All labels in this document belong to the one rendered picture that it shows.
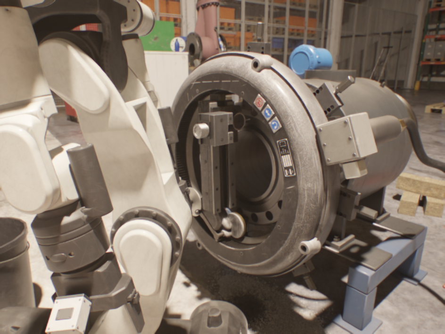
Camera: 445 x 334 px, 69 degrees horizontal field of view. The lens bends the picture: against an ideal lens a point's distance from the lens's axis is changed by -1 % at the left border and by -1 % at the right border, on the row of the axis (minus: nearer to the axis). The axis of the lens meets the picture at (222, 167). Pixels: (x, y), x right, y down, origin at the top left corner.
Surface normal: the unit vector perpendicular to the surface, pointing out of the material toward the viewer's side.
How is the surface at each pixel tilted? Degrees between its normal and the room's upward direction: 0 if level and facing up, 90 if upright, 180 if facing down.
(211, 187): 90
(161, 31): 90
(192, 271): 0
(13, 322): 21
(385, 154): 87
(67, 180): 79
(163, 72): 90
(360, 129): 68
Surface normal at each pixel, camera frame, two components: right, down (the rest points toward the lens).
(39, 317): -0.02, -0.95
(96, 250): 0.83, -0.02
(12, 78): 0.40, 0.17
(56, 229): 0.18, 0.23
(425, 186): -0.73, 0.20
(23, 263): 1.00, 0.06
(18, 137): -0.08, 0.29
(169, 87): 0.57, 0.24
